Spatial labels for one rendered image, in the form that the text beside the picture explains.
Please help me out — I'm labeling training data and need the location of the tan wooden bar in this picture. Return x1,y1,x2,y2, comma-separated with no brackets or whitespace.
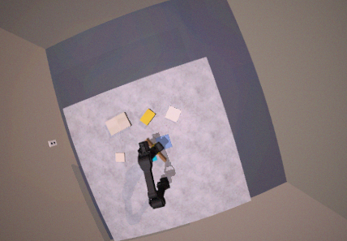
145,139,166,162

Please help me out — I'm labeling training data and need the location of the yellow rectangular block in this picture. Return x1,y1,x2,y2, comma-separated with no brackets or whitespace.
140,109,155,125

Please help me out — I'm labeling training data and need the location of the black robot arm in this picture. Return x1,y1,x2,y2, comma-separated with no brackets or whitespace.
137,140,170,209

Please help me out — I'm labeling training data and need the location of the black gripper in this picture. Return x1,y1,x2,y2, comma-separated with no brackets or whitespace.
150,142,164,159

